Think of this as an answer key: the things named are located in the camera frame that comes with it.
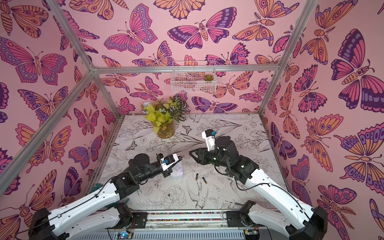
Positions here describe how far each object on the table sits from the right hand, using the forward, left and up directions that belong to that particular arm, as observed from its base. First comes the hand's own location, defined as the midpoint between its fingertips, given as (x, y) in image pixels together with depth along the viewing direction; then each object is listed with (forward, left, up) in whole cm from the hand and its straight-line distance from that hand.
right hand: (193, 151), depth 68 cm
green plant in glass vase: (+26, +20, -8) cm, 34 cm away
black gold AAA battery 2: (-5, -7, -27) cm, 28 cm away
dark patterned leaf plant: (+32, +11, -6) cm, 35 cm away
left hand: (-1, +6, -3) cm, 7 cm away
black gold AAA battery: (0, -2, -27) cm, 27 cm away
